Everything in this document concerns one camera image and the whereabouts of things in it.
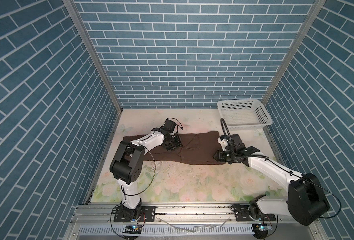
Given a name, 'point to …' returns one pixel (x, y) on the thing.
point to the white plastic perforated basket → (244, 114)
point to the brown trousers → (197, 148)
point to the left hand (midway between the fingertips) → (182, 145)
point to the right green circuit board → (263, 227)
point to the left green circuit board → (133, 229)
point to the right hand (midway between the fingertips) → (213, 154)
